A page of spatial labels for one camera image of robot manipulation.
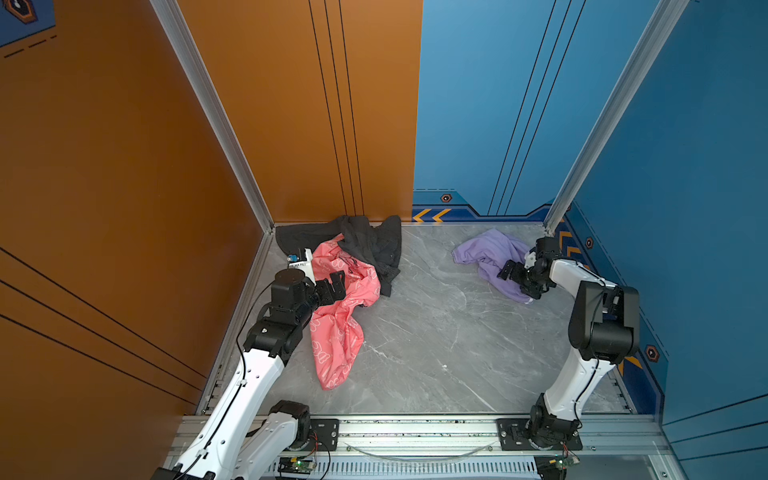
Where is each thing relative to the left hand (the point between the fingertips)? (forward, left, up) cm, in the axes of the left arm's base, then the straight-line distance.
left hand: (329, 272), depth 76 cm
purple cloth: (+21, -50, -15) cm, 57 cm away
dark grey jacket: (+22, -11, -12) cm, 27 cm away
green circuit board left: (-39, +6, -25) cm, 47 cm away
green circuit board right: (-38, -57, -23) cm, 72 cm away
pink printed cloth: (-9, -1, -14) cm, 16 cm away
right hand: (+12, -55, -20) cm, 60 cm away
